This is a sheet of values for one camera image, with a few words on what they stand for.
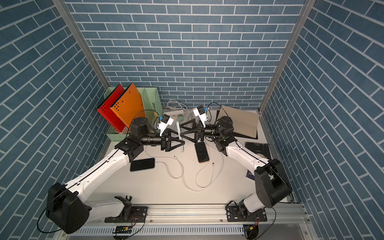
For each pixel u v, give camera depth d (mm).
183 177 862
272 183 439
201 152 1012
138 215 722
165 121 619
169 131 663
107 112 825
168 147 608
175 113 1145
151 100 1050
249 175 867
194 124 705
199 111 611
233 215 733
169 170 882
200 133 589
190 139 611
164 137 600
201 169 889
